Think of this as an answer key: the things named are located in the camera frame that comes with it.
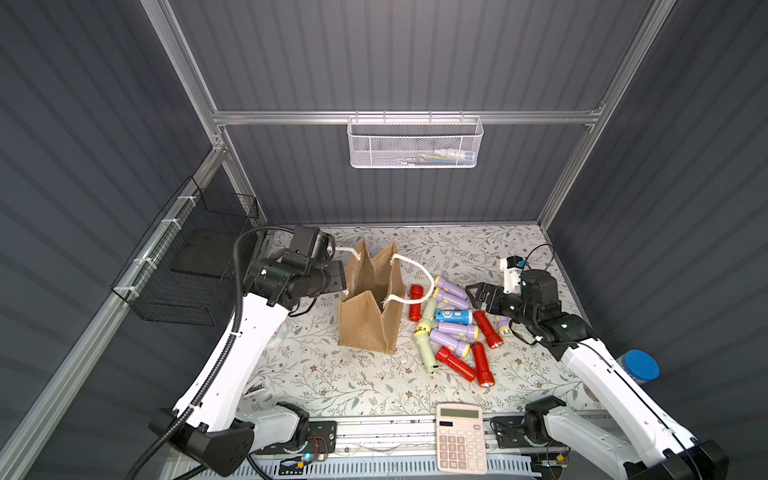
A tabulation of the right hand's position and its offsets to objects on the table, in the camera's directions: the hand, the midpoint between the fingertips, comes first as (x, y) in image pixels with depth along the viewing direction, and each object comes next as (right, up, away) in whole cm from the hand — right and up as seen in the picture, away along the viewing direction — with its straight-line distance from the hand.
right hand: (484, 290), depth 77 cm
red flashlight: (-17, -8, +16) cm, 25 cm away
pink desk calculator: (-7, -36, -5) cm, 37 cm away
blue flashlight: (-3, -10, +14) cm, 17 cm away
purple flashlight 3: (-5, -17, +8) cm, 20 cm away
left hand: (-37, +4, -7) cm, 38 cm away
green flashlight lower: (-15, -15, +10) cm, 24 cm away
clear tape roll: (-58, -15, +11) cm, 61 cm away
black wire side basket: (-75, +6, -5) cm, 75 cm away
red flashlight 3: (-6, -21, +6) cm, 23 cm away
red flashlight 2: (+6, -16, +10) cm, 20 cm away
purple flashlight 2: (-1, -13, +12) cm, 18 cm away
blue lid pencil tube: (+31, -15, -11) cm, 37 cm away
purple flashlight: (-5, -5, +19) cm, 21 cm away
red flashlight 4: (+1, -24, +3) cm, 24 cm away
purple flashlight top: (-4, -2, +22) cm, 22 cm away
